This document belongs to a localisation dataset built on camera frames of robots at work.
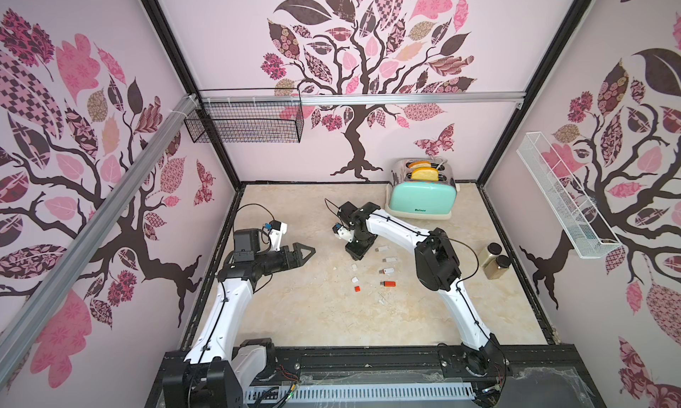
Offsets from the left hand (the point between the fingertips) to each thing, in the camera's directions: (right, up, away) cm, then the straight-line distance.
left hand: (305, 259), depth 78 cm
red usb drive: (+28, -11, +11) cm, 32 cm away
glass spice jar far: (+61, 0, +9) cm, 62 cm away
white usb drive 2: (+27, 0, +19) cm, 32 cm away
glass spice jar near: (+62, -4, +7) cm, 63 cm away
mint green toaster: (+43, +19, +26) cm, 54 cm away
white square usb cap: (+15, -6, +14) cm, 22 cm away
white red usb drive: (+28, -7, +14) cm, 32 cm away
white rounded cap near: (+16, -9, +11) cm, 21 cm away
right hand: (+18, -1, +17) cm, 24 cm away
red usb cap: (+16, -12, +10) cm, 23 cm away
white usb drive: (+29, -3, +16) cm, 33 cm away
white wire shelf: (+79, +18, +1) cm, 81 cm away
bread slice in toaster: (+42, +28, +19) cm, 54 cm away
